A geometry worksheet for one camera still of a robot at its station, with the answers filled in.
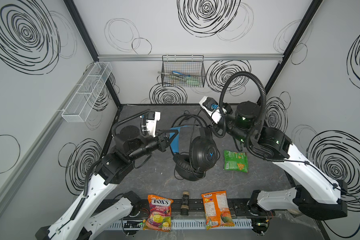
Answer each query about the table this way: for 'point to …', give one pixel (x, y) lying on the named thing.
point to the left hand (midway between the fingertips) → (178, 133)
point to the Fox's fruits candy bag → (160, 217)
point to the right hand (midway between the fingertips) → (204, 104)
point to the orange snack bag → (217, 214)
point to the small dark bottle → (184, 207)
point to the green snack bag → (235, 161)
